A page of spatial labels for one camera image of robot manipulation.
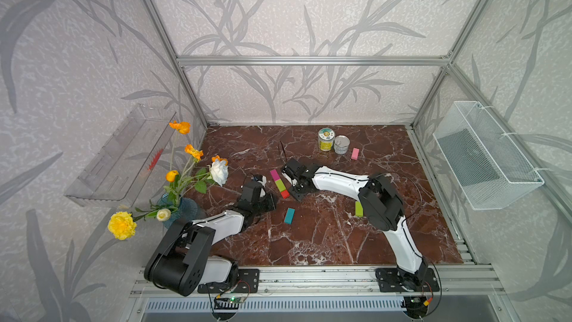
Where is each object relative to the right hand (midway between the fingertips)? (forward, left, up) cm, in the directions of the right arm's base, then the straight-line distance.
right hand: (298, 188), depth 96 cm
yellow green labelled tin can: (+23, -14, +8) cm, 28 cm away
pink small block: (+19, -28, 0) cm, 34 cm away
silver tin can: (+21, -21, +5) cm, 30 cm away
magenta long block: (+6, +10, +1) cm, 12 cm away
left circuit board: (-40, +22, -2) cm, 46 cm away
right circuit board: (-41, -40, -6) cm, 58 cm away
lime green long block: (+1, +8, +1) cm, 8 cm away
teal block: (-12, +3, -1) cm, 12 cm away
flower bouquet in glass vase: (-15, +40, +18) cm, 46 cm away
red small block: (-3, +6, 0) cm, 6 cm away
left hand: (-6, +8, +2) cm, 10 cm away
